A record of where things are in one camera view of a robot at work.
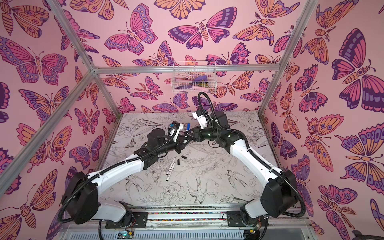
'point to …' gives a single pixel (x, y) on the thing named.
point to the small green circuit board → (124, 235)
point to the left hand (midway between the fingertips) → (191, 137)
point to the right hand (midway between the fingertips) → (187, 130)
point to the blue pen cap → (188, 126)
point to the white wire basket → (194, 77)
